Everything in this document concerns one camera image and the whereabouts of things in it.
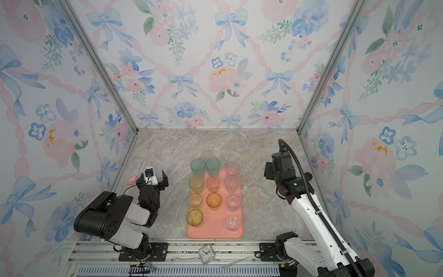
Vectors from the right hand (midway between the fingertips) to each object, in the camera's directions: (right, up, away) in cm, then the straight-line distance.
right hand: (276, 165), depth 78 cm
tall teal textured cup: (-38, -3, +17) cm, 42 cm away
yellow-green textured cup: (-38, -12, +17) cm, 44 cm away
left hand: (-59, -4, +10) cm, 60 cm away
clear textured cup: (-19, -4, +20) cm, 28 cm away
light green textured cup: (-39, -19, +10) cm, 44 cm away
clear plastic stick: (-18, -40, -6) cm, 44 cm away
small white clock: (-31, -36, -6) cm, 48 cm away
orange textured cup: (-30, -12, +15) cm, 35 cm away
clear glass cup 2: (-19, -20, +10) cm, 29 cm away
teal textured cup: (-29, -2, +13) cm, 32 cm away
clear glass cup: (-19, -11, +17) cm, 28 cm away
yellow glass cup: (-29, -19, +8) cm, 35 cm away
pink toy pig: (-74, -10, +16) cm, 76 cm away
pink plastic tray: (-28, -29, +3) cm, 41 cm away
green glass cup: (-37, -26, +4) cm, 46 cm away
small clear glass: (-20, -28, +4) cm, 34 cm away
